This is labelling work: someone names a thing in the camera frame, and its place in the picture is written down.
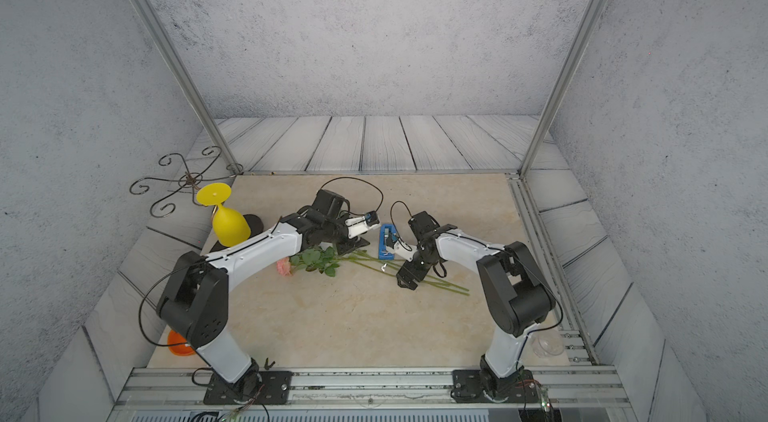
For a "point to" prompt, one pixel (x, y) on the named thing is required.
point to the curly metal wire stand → (166, 207)
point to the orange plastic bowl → (179, 349)
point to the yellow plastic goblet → (230, 228)
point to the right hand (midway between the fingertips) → (411, 270)
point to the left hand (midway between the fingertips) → (369, 235)
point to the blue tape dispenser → (387, 236)
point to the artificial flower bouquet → (326, 260)
